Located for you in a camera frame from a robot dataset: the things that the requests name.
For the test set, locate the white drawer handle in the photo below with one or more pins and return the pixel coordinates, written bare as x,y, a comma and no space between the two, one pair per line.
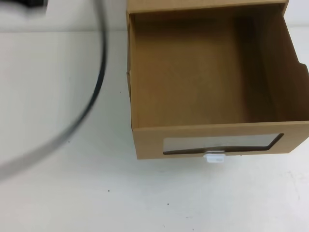
214,156

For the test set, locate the cardboard shoebox drawer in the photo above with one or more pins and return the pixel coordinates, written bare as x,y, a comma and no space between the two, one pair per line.
226,86

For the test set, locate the upper shoebox cardboard shell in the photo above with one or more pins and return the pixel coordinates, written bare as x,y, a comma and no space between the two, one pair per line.
184,16

